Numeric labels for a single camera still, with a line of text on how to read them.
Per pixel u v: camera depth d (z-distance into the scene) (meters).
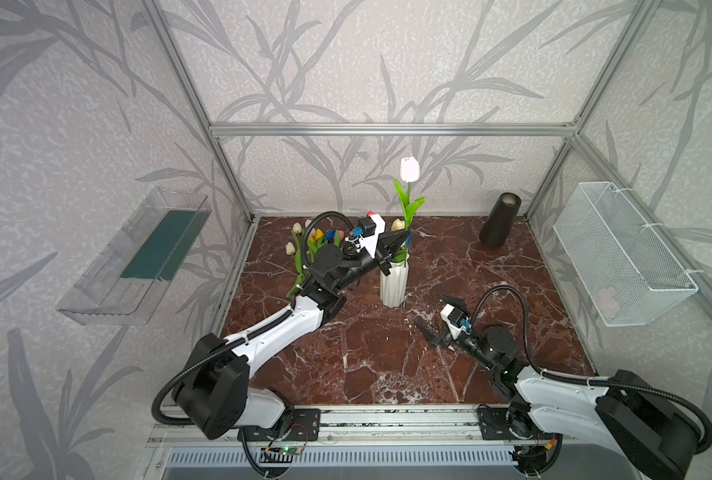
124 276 0.64
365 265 0.63
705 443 0.42
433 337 0.69
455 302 0.74
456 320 0.63
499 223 1.04
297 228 1.14
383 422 0.76
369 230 0.57
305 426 0.73
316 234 1.09
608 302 0.73
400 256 0.76
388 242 0.63
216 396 0.41
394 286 0.85
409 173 0.53
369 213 0.59
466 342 0.69
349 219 0.56
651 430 0.42
